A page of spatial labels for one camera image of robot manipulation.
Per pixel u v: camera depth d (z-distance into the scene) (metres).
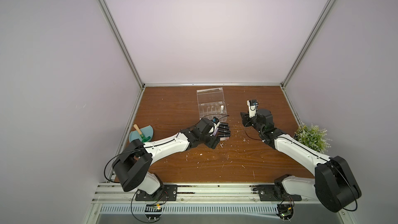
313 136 0.74
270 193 0.72
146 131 0.95
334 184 0.40
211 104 1.03
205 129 0.66
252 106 0.74
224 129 0.95
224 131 0.92
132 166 0.43
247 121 0.75
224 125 0.95
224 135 0.90
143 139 0.91
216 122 0.76
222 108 0.98
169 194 0.73
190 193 0.74
